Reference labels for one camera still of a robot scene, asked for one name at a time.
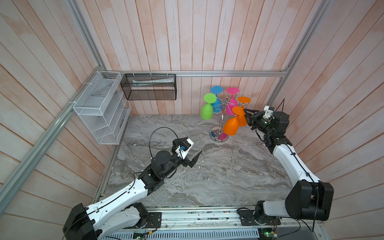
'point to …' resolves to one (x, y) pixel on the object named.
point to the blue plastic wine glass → (217, 106)
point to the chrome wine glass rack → (216, 134)
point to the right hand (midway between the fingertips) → (242, 109)
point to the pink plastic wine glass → (232, 103)
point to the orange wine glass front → (231, 125)
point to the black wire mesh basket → (149, 86)
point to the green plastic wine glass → (207, 110)
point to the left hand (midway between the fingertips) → (193, 146)
